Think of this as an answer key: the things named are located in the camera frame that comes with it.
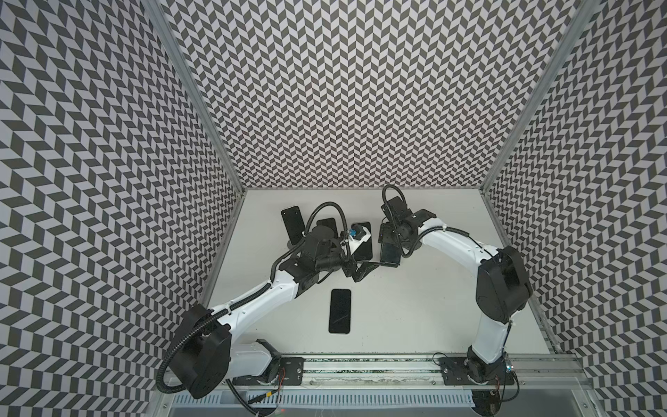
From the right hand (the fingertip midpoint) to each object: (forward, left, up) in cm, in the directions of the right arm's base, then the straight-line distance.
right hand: (391, 243), depth 91 cm
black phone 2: (-22, +18, -6) cm, 29 cm away
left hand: (-10, +9, +11) cm, 17 cm away
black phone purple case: (+6, +22, +5) cm, 23 cm away
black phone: (+11, +36, -1) cm, 38 cm away
